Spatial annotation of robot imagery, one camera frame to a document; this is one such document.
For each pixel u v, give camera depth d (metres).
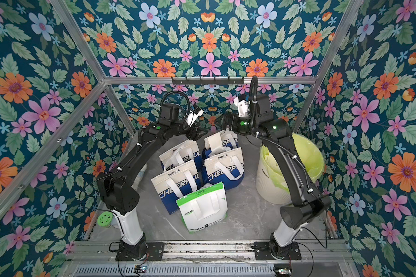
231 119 0.59
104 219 0.78
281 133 0.47
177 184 0.74
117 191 0.47
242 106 0.62
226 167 0.80
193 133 0.72
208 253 0.75
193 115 0.70
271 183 0.73
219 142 0.88
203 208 0.69
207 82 0.92
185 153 0.82
